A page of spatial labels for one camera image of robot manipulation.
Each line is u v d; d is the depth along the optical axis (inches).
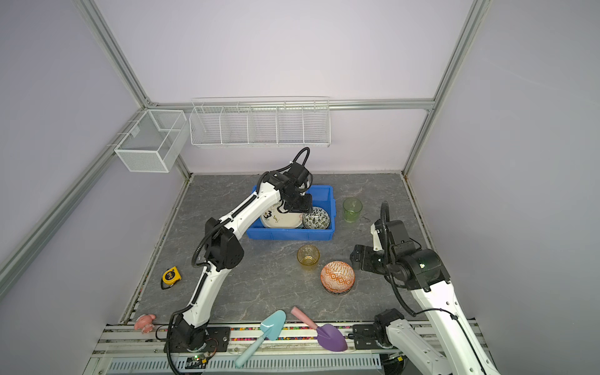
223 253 22.8
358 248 24.4
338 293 29.8
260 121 39.2
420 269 17.1
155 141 39.0
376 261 23.6
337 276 32.5
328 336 29.6
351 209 40.3
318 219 39.0
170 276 33.4
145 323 29.7
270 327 30.3
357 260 24.4
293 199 30.6
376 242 24.4
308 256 35.5
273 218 39.0
